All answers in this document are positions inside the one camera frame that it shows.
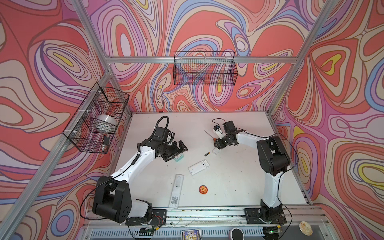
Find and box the small white remote control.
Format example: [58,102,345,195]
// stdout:
[188,160,210,176]

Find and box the long white remote control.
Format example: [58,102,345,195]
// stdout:
[169,174,184,209]

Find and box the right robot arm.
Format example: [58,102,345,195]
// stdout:
[213,121,291,225]

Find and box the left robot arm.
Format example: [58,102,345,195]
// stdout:
[91,116,188,225]

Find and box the mint green alarm clock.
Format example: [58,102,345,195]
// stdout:
[174,154,184,163]

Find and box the red round badge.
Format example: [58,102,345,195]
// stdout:
[199,185,208,195]

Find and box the small black item in basket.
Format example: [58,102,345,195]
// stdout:
[103,135,110,148]

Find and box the white roll in basket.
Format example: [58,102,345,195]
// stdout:
[94,115,118,133]

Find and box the colourful printed card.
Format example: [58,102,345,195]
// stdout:
[182,229,202,240]

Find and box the beige round disc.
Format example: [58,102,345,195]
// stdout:
[299,221,313,236]

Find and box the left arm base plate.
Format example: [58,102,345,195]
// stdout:
[126,209,167,227]

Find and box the back black wire basket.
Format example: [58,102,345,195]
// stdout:
[173,50,239,86]

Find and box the black wire basket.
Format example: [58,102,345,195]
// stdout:
[63,83,130,154]
[173,50,239,86]

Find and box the left black wire basket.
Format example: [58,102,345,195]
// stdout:
[63,83,130,154]

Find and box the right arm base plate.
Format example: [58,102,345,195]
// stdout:
[244,206,287,225]

